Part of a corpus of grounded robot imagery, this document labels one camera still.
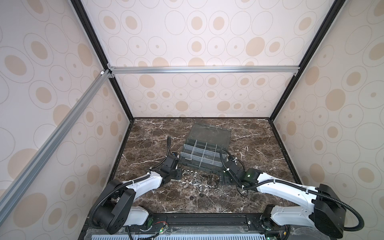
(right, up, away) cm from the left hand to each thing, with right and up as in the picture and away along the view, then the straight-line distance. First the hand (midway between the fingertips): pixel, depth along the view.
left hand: (183, 169), depth 90 cm
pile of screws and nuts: (+8, -7, -2) cm, 11 cm away
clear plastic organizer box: (+14, +12, +8) cm, 20 cm away
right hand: (+25, -3, -6) cm, 26 cm away
